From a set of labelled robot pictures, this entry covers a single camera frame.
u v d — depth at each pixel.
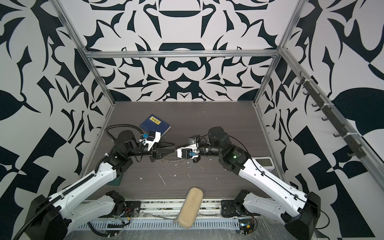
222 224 0.71
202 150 0.55
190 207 0.71
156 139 0.56
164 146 0.67
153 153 0.60
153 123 1.07
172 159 0.76
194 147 0.55
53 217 0.38
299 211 0.39
